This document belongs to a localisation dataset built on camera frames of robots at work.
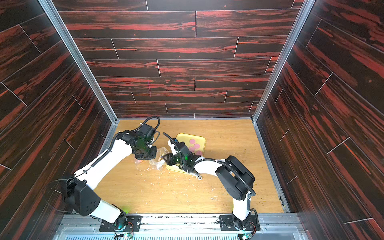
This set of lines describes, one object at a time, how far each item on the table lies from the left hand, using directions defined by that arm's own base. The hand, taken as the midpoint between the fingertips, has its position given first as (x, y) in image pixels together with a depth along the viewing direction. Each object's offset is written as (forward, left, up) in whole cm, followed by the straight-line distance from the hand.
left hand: (155, 157), depth 81 cm
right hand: (+6, -6, -7) cm, 11 cm away
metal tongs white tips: (-5, -25, -14) cm, 29 cm away
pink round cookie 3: (+13, -25, -15) cm, 32 cm away
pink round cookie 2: (+19, -23, -15) cm, 34 cm away
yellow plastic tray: (+24, -15, -14) cm, 32 cm away
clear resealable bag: (-1, -1, -5) cm, 6 cm away
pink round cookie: (+23, -20, -16) cm, 34 cm away
